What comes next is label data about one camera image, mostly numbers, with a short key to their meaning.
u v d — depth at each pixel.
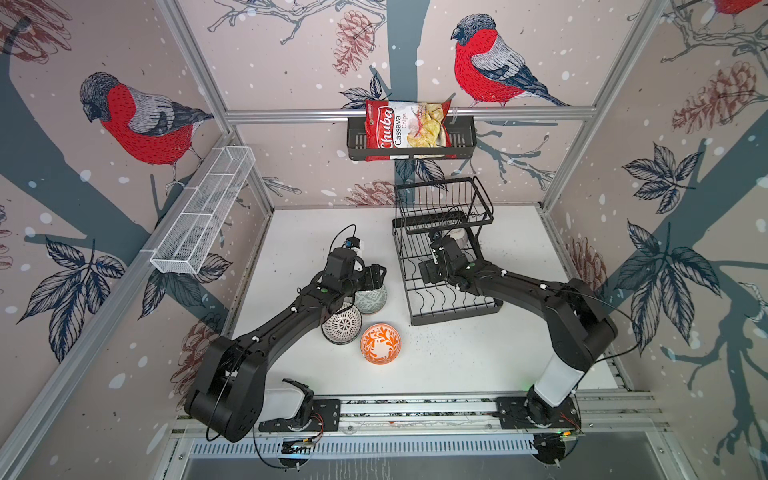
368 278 0.76
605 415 0.75
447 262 0.71
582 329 0.47
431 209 0.95
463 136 0.95
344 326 0.85
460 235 1.03
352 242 0.76
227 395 0.41
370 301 0.92
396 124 0.87
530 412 0.67
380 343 0.85
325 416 0.73
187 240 0.71
